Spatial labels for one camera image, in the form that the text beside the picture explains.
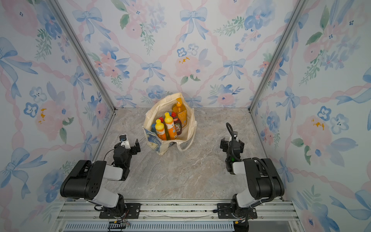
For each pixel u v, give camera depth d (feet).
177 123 3.13
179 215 2.42
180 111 3.14
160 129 2.76
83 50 2.82
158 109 2.91
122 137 2.57
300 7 2.26
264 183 1.51
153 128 2.93
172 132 3.03
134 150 2.75
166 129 2.96
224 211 2.40
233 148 2.31
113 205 2.04
